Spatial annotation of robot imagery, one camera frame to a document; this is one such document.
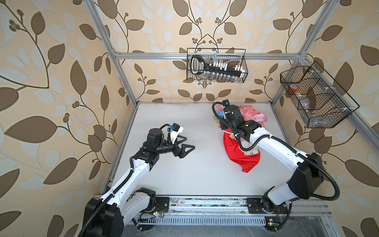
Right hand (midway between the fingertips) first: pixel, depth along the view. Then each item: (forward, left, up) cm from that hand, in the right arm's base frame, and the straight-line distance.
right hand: (225, 118), depth 83 cm
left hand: (-15, +20, -1) cm, 25 cm away
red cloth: (-18, -13, -20) cm, 30 cm away
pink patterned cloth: (+4, -15, -1) cm, 15 cm away
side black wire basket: (-2, -46, +12) cm, 48 cm away
